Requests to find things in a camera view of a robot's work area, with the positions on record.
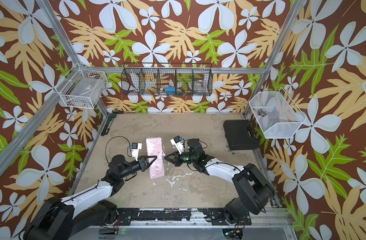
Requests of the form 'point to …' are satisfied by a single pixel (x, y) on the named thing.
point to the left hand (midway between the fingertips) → (156, 155)
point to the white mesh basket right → (276, 115)
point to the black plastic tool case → (240, 135)
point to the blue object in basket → (170, 90)
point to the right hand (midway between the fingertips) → (166, 157)
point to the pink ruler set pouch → (155, 153)
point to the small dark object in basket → (262, 112)
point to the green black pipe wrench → (110, 116)
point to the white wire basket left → (82, 88)
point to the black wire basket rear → (191, 79)
